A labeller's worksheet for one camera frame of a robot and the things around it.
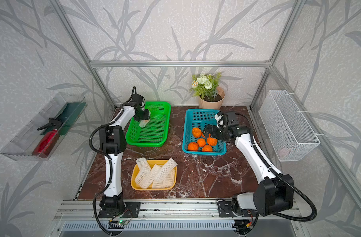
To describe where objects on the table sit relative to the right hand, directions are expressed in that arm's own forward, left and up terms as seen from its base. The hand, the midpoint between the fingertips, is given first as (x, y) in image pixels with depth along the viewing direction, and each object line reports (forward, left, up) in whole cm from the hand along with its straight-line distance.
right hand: (209, 132), depth 82 cm
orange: (-2, +9, -13) cm, 16 cm away
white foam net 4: (-24, +28, -15) cm, 40 cm away
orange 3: (-3, 0, -13) cm, 14 cm away
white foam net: (-15, +23, -9) cm, 29 cm away
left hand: (+23, +43, -12) cm, 50 cm away
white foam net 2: (-20, +32, -13) cm, 40 cm away
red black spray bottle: (-15, +69, +17) cm, 73 cm away
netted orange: (+9, +6, -14) cm, 18 cm away
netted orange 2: (+17, +44, -13) cm, 49 cm away
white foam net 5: (-22, +22, -15) cm, 35 cm away
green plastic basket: (+10, +35, -17) cm, 41 cm away
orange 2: (+2, +4, -14) cm, 15 cm away
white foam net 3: (-17, +36, -9) cm, 41 cm away
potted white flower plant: (+28, +1, +10) cm, 30 cm away
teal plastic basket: (+5, +9, -18) cm, 21 cm away
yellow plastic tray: (-12, +33, -15) cm, 38 cm away
